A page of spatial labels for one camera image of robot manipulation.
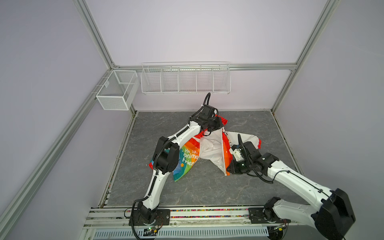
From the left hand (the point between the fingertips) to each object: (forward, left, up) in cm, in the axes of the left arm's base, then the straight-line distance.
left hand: (226, 126), depth 91 cm
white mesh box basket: (+29, +69, +9) cm, 76 cm away
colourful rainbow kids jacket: (-7, +5, -12) cm, 15 cm away
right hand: (-26, +3, -6) cm, 27 cm away
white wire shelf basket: (+35, +6, +11) cm, 38 cm away
